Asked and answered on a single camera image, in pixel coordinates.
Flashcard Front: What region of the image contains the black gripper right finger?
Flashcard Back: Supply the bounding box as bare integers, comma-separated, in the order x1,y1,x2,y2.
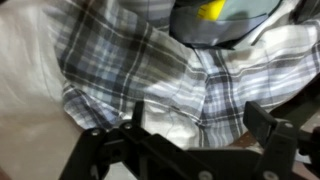
243,100,320,180

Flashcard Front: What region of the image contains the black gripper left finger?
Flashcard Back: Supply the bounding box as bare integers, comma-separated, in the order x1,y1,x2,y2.
59,100,214,180

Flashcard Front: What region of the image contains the blue grey checkered shirt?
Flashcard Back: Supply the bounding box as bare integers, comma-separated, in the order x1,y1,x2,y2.
43,0,320,149

